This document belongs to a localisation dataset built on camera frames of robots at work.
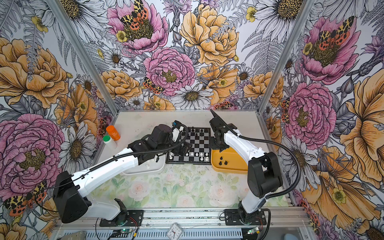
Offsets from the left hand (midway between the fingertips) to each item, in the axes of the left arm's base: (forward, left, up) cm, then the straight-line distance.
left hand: (183, 146), depth 77 cm
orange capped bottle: (+19, +47, -14) cm, 52 cm away
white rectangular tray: (-2, +20, -19) cm, 27 cm away
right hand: (+3, -19, -10) cm, 22 cm away
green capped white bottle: (+12, +47, -14) cm, 50 cm away
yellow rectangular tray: (+1, -27, -18) cm, 32 cm away
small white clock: (-34, +4, -18) cm, 39 cm away
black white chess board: (+6, -9, -18) cm, 21 cm away
